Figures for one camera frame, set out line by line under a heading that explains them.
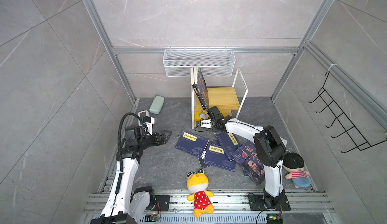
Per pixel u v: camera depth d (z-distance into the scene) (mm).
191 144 943
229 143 930
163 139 680
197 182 731
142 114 1050
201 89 805
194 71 780
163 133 685
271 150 521
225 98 929
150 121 700
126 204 407
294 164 798
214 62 1000
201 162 856
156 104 1151
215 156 871
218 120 758
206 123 858
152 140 673
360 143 583
